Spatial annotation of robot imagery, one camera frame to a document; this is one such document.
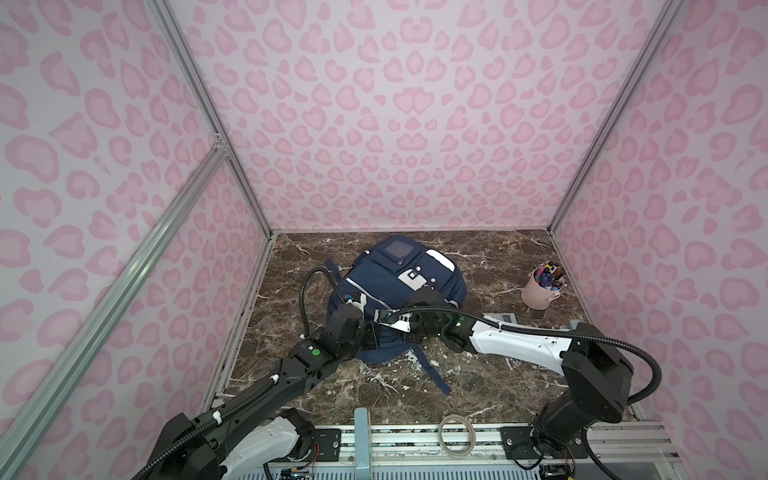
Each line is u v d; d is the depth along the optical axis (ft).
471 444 2.39
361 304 2.42
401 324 2.32
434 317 2.11
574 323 3.01
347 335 2.00
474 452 2.36
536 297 3.06
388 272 3.09
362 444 2.36
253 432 1.84
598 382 1.44
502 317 3.12
